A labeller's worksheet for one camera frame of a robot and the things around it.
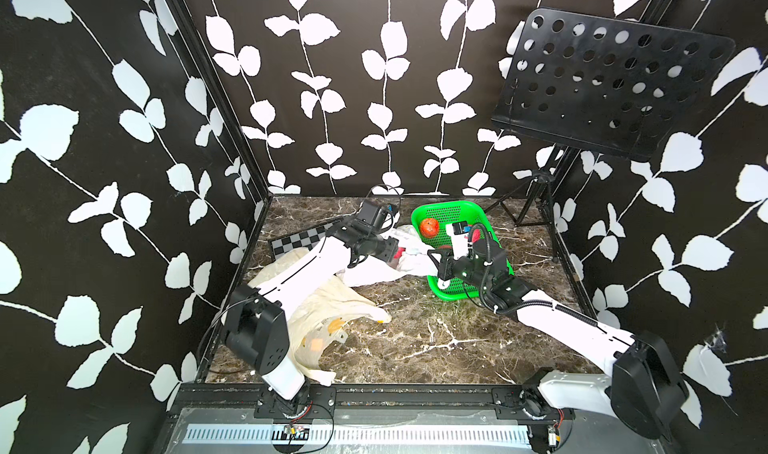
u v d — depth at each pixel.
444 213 1.11
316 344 0.82
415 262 0.86
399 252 0.93
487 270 0.60
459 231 0.69
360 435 0.70
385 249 0.76
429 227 1.03
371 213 0.65
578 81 0.68
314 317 0.78
